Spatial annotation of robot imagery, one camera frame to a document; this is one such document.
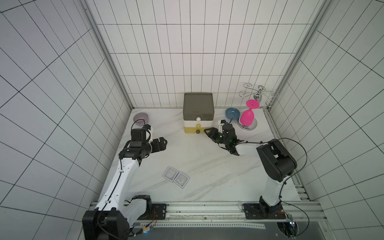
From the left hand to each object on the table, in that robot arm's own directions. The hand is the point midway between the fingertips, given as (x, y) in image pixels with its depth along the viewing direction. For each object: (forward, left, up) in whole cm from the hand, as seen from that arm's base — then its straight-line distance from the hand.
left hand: (159, 145), depth 81 cm
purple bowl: (+30, +19, -9) cm, 37 cm away
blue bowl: (+37, -50, -12) cm, 63 cm away
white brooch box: (-10, -6, -15) cm, 19 cm away
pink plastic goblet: (+19, -53, +3) cm, 56 cm away
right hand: (+13, -23, -5) cm, 27 cm away
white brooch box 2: (-14, -13, -15) cm, 24 cm away
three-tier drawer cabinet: (+21, -22, +6) cm, 31 cm away
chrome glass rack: (+28, -58, +15) cm, 67 cm away
